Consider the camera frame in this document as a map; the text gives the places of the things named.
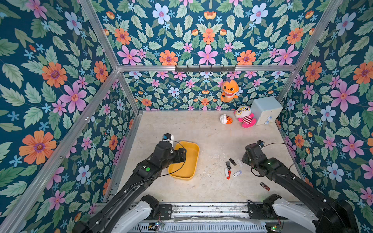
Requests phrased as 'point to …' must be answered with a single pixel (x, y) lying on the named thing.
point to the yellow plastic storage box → (186, 170)
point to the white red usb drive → (226, 172)
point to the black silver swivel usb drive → (228, 164)
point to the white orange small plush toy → (225, 119)
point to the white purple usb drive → (237, 173)
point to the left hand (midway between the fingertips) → (181, 149)
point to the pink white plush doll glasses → (244, 113)
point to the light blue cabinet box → (266, 109)
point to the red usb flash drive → (229, 174)
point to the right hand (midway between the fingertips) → (244, 154)
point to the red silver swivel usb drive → (264, 186)
